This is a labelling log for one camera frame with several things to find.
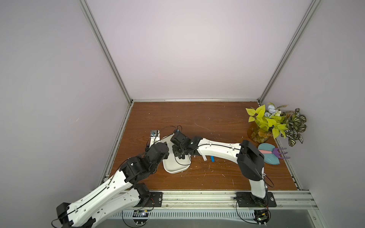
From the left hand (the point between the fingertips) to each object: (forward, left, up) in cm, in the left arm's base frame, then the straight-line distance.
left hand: (165, 143), depth 73 cm
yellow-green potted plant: (+12, -55, +5) cm, 57 cm away
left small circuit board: (-29, +13, -23) cm, 39 cm away
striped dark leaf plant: (+10, -71, +4) cm, 71 cm away
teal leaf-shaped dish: (+7, -64, -21) cm, 68 cm away
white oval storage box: (-3, -2, -21) cm, 21 cm away
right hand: (+4, -4, -12) cm, 13 cm away
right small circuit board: (-28, -50, -21) cm, 61 cm away
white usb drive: (+1, -23, -19) cm, 30 cm away
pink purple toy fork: (+5, -69, -20) cm, 72 cm away
